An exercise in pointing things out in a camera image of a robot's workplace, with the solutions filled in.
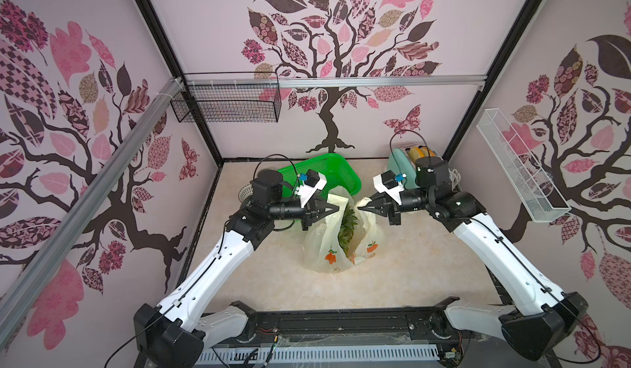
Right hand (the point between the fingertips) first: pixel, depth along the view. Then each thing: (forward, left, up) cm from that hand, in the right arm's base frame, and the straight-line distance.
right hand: (360, 208), depth 63 cm
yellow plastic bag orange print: (-6, +10, -12) cm, 16 cm away
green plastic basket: (+42, +4, -31) cm, 53 cm away
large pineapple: (+3, +2, -20) cm, 20 cm away
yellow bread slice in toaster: (+34, -28, -13) cm, 46 cm away
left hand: (0, +7, -1) cm, 7 cm away
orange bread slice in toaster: (+37, -34, -16) cm, 53 cm away
